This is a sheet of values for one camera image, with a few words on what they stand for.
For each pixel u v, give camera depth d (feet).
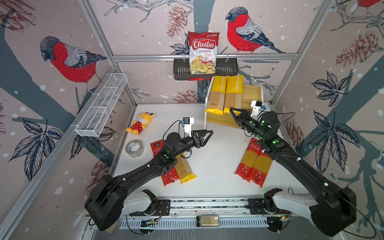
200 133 2.11
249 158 2.92
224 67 3.12
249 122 2.07
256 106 2.20
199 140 2.08
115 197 1.31
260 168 2.76
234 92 2.50
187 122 2.16
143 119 3.40
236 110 2.28
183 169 2.79
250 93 2.62
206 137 2.18
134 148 3.13
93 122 2.34
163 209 2.40
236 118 2.16
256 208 2.38
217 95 2.50
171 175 2.73
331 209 1.22
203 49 2.75
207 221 2.21
